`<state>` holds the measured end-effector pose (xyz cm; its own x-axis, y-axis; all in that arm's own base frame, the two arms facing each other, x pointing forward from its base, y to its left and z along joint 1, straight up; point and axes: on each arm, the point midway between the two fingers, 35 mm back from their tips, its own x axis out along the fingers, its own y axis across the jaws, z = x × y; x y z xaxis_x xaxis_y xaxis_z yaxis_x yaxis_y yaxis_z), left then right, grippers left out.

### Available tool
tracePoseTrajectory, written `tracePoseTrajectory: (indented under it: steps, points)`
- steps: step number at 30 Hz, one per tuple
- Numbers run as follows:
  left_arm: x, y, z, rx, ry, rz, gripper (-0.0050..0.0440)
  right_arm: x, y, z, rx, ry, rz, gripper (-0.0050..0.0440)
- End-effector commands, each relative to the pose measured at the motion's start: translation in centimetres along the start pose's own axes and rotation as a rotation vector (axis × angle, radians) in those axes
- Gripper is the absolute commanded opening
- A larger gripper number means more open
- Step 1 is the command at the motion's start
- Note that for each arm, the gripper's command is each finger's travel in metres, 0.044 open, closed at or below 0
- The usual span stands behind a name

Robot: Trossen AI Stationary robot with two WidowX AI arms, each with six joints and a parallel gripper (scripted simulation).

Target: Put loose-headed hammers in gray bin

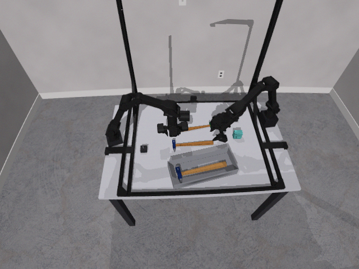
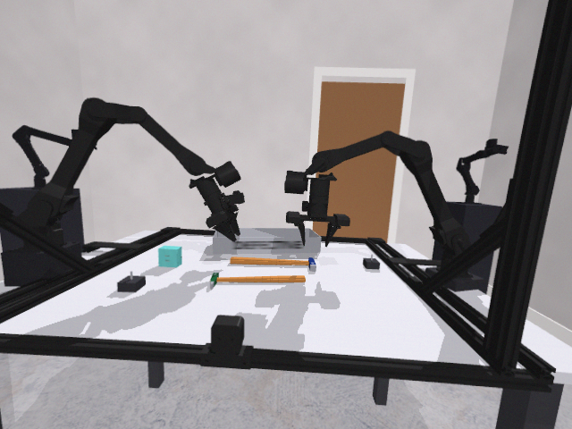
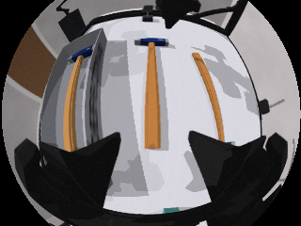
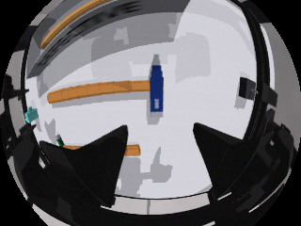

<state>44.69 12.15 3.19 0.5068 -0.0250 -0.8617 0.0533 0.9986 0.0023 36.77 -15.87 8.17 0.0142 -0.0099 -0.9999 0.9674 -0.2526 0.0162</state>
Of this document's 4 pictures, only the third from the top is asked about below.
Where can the teal cube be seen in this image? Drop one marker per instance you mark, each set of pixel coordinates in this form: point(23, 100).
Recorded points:
point(171, 210)

